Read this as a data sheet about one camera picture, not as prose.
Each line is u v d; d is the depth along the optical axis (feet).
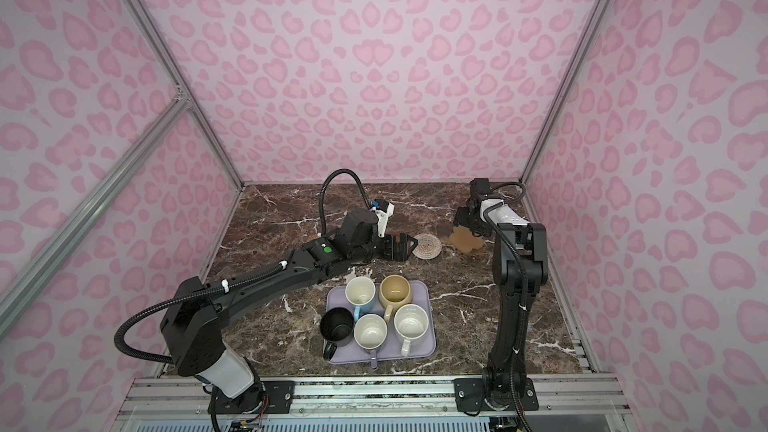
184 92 2.98
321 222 2.07
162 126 2.69
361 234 2.00
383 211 2.33
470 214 3.03
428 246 3.30
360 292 2.87
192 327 1.40
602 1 2.44
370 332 2.69
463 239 3.41
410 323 2.75
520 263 1.78
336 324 2.68
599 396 2.43
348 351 2.62
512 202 2.48
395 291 2.95
